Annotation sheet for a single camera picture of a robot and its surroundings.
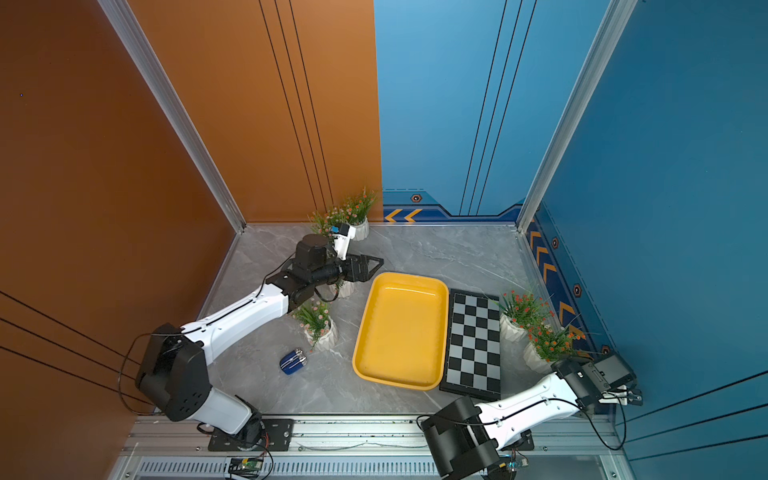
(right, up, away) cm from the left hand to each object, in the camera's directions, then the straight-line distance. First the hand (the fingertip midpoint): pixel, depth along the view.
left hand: (374, 256), depth 81 cm
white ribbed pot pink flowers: (-15, -20, -1) cm, 25 cm away
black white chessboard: (+27, -28, +2) cm, 40 cm away
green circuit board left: (-31, -51, -9) cm, 60 cm away
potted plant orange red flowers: (+44, -26, -2) cm, 51 cm away
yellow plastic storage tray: (+8, -25, +11) cm, 28 cm away
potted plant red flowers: (+39, -16, -1) cm, 42 cm away
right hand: (+50, -29, -8) cm, 59 cm away
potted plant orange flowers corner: (-6, +19, +25) cm, 32 cm away
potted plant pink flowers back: (-20, +11, +20) cm, 30 cm away
